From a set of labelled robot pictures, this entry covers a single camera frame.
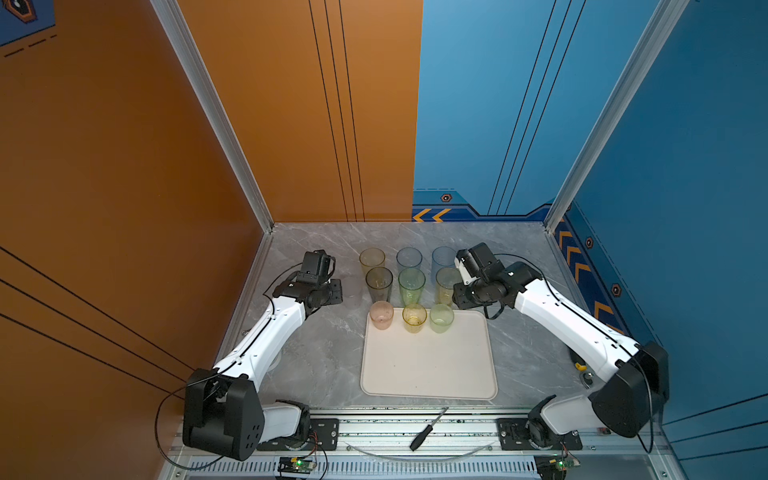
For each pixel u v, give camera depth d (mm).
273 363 844
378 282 935
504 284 548
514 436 725
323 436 736
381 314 929
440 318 912
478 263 621
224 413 400
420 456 714
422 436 735
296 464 709
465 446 724
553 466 706
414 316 915
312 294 591
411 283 877
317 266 653
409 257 940
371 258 1074
